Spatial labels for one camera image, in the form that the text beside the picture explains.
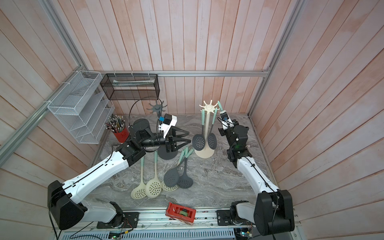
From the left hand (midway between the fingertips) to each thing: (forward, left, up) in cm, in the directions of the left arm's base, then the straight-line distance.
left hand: (188, 140), depth 61 cm
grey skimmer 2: (+17, -15, -23) cm, 33 cm away
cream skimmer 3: (-10, +11, -32) cm, 36 cm away
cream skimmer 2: (-10, +19, -31) cm, 38 cm away
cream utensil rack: (+14, -12, -35) cm, 39 cm away
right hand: (+21, -20, -5) cm, 29 cm away
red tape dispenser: (-22, +3, -29) cm, 37 cm away
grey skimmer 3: (+14, -6, -23) cm, 28 cm away
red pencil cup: (+26, +46, -19) cm, 56 cm away
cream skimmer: (-11, +27, -35) cm, 45 cm away
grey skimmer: (-5, +2, -35) cm, 36 cm away
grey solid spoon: (-4, +9, -30) cm, 31 cm away
